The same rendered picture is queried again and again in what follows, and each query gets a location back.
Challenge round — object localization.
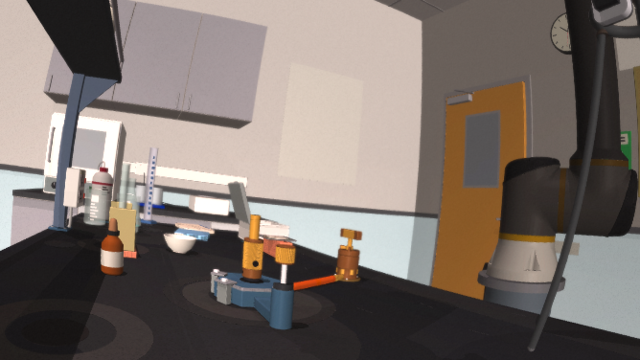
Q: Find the white box on arm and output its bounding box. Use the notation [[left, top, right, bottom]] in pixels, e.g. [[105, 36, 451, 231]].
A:
[[589, 0, 634, 27]]

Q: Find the brass burner barrel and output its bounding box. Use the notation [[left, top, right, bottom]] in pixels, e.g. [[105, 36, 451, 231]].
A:
[[241, 214, 265, 284]]

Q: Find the brass needle valve knob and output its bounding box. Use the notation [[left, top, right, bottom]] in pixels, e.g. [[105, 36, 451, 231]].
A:
[[273, 242, 297, 286]]

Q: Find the brown gas tap body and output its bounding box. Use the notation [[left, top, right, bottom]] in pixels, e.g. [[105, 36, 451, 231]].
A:
[[333, 246, 363, 283]]

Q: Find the brass air sleeve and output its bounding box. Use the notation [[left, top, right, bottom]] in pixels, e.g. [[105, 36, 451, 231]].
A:
[[241, 236, 265, 272]]

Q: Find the blue burner base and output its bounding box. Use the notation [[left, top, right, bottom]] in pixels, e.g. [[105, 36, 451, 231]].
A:
[[209, 271, 297, 331]]

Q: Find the beige gauze on blue rest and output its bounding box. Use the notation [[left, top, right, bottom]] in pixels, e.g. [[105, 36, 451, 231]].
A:
[[173, 221, 217, 242]]

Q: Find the grey block on burner base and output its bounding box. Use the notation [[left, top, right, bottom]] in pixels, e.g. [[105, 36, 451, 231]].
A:
[[209, 268, 228, 295], [216, 277, 238, 306]]

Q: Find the grey open folder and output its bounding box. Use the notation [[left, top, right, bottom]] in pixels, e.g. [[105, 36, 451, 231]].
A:
[[227, 180, 291, 241]]

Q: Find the red block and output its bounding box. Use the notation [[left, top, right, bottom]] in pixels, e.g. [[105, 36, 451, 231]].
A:
[[263, 237, 297, 257]]

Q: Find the orange door with window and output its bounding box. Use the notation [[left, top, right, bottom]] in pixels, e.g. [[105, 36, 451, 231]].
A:
[[430, 79, 529, 302]]

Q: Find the white bowl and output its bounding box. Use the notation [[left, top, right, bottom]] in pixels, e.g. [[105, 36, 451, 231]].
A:
[[163, 232, 198, 255]]

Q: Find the white beaker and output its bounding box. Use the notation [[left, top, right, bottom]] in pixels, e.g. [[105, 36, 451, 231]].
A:
[[134, 184, 167, 207]]

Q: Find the measuring cylinder with blue base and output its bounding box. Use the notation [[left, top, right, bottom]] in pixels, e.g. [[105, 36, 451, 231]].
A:
[[140, 146, 167, 224]]

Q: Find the clear glass cylinder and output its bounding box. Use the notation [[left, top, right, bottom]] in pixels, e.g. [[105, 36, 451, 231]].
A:
[[117, 162, 142, 232]]

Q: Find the beige card on orange block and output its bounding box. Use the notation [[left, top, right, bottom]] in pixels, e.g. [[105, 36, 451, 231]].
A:
[[108, 200, 139, 260]]

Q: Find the white lab oven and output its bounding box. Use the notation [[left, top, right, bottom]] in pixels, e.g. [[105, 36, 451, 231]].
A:
[[43, 111, 126, 197]]

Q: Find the brown bottle with white label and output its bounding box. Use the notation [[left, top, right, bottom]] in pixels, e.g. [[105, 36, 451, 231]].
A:
[[100, 216, 126, 277]]

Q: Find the white bottle with red cap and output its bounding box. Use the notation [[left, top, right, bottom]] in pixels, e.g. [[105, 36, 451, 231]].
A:
[[82, 161, 115, 227]]

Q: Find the grey back counter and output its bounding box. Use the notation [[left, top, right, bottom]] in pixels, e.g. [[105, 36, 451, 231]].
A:
[[10, 187, 242, 247]]

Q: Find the brass gas tap handle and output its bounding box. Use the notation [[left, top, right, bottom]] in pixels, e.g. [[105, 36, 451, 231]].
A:
[[339, 227, 364, 250]]

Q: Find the orange gas hose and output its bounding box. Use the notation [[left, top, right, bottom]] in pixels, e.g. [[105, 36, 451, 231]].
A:
[[292, 273, 341, 292]]

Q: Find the white wall shelf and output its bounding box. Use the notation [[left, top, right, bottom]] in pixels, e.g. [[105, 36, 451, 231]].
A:
[[128, 164, 249, 190]]

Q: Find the grey wall cupboard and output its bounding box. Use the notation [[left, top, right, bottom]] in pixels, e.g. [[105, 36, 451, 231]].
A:
[[43, 0, 268, 129]]

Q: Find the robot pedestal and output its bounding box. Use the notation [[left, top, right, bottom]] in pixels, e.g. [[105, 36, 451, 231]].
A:
[[477, 269, 566, 315]]

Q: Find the white box on post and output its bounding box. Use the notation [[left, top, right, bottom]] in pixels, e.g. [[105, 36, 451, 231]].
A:
[[62, 167, 87, 209]]

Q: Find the beige wall plate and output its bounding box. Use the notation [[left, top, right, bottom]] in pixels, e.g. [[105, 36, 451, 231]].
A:
[[554, 238, 583, 257]]

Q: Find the grey cable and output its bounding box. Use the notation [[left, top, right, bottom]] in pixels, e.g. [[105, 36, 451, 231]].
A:
[[527, 19, 640, 352]]

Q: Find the round wall clock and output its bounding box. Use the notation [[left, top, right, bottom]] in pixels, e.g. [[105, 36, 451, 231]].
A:
[[550, 11, 573, 56]]

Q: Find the black shelf on blue post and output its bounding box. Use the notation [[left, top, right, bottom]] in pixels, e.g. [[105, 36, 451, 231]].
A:
[[24, 0, 125, 233]]

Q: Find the green wall sign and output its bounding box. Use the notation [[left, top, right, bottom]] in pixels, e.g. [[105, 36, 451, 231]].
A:
[[619, 130, 634, 171]]

